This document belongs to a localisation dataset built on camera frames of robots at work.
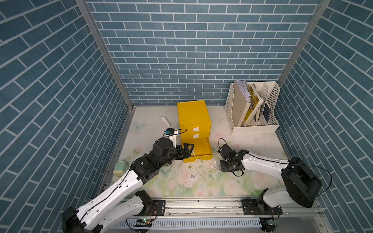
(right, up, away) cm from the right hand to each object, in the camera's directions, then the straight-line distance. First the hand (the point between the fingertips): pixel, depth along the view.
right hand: (224, 168), depth 88 cm
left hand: (-19, +16, -18) cm, 31 cm away
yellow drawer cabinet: (-17, +25, -6) cm, 31 cm away
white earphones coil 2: (-20, -2, -2) cm, 20 cm away
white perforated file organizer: (+36, +31, +19) cm, 51 cm away
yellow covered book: (+21, +42, +2) cm, 47 cm away
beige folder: (+9, +41, -5) cm, 42 cm away
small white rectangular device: (-40, +28, +20) cm, 53 cm away
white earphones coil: (-19, +9, +4) cm, 22 cm away
